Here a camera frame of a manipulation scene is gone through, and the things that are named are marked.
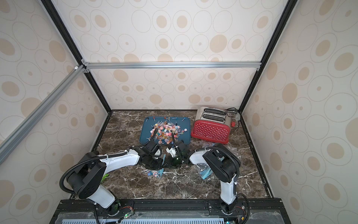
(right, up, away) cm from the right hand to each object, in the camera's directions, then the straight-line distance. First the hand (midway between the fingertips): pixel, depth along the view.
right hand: (168, 165), depth 89 cm
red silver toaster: (+29, +26, +1) cm, 39 cm away
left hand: (-1, -1, -3) cm, 3 cm away
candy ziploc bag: (-6, -4, -4) cm, 8 cm away
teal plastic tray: (-19, +27, +21) cm, 39 cm away
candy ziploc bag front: (+23, -2, -6) cm, 24 cm away
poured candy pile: (-4, +22, +14) cm, 27 cm away
